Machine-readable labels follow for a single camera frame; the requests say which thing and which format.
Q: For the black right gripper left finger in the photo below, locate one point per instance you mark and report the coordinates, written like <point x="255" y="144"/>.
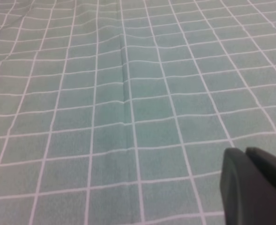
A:
<point x="247" y="197"/>

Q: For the cyan checked tablecloth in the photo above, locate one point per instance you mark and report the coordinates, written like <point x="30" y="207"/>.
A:
<point x="117" y="112"/>

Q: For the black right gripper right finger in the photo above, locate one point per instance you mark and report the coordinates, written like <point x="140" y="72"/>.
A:
<point x="264" y="162"/>

